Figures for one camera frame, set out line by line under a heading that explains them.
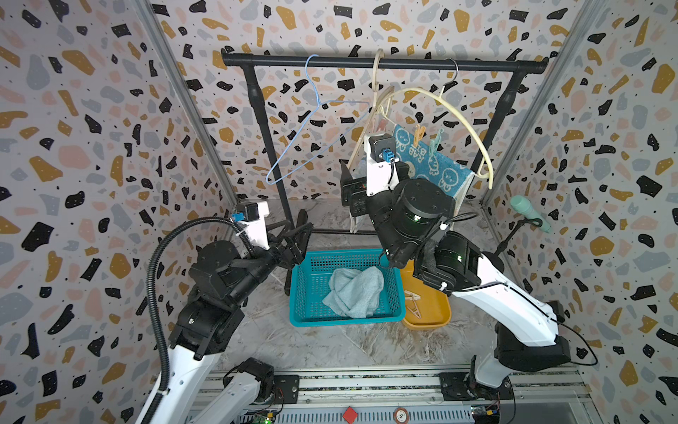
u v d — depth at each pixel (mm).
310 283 945
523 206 739
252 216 465
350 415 700
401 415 702
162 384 368
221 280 396
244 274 466
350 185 408
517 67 532
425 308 881
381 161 351
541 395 742
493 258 1021
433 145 656
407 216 310
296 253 503
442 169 678
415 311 876
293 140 1043
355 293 835
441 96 589
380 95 649
